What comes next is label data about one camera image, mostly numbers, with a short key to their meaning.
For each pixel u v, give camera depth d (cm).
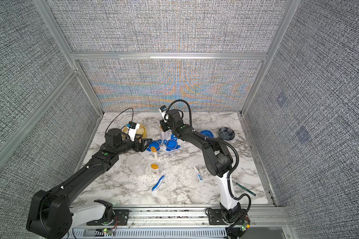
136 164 77
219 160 55
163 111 82
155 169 80
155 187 82
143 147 72
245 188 82
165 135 101
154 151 87
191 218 75
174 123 75
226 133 103
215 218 73
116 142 64
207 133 89
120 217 74
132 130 70
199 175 86
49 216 39
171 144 101
